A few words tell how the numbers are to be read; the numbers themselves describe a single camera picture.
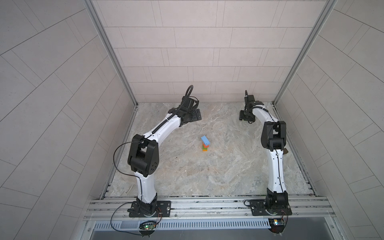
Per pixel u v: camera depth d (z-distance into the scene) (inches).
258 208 27.9
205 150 35.8
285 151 35.0
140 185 21.3
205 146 35.6
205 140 33.8
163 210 27.8
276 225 26.8
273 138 25.2
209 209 28.4
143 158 18.8
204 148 35.7
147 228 25.5
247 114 33.5
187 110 27.0
